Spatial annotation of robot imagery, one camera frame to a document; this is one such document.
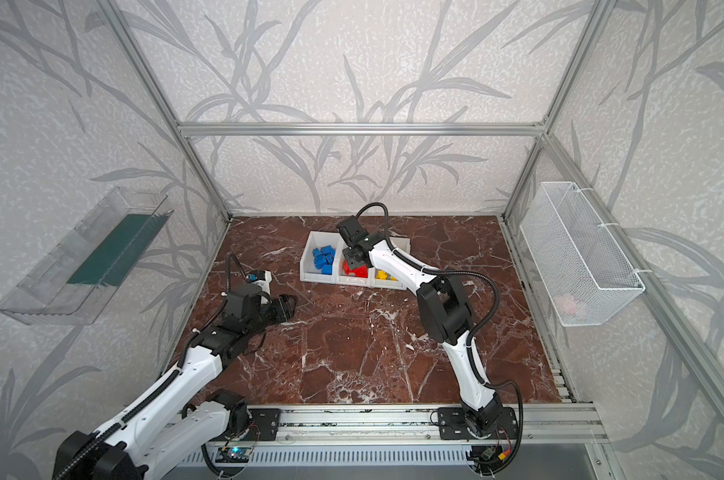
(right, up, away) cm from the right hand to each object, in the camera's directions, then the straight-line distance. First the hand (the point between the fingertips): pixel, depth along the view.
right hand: (359, 245), depth 97 cm
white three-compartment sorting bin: (-8, -10, 0) cm, 13 cm away
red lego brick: (-3, -7, -11) cm, 13 cm away
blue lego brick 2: (-15, -5, +5) cm, 16 cm away
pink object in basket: (+53, -14, -24) cm, 60 cm away
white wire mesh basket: (+49, -5, -36) cm, 62 cm away
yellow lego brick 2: (+11, -11, +2) cm, 16 cm away
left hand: (-17, -13, -14) cm, 26 cm away
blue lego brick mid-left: (-11, -5, +5) cm, 13 cm away
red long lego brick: (0, -9, +5) cm, 11 cm away
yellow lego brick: (+8, -10, +1) cm, 13 cm away
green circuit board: (-29, -51, -26) cm, 64 cm away
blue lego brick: (-12, -2, +9) cm, 15 cm away
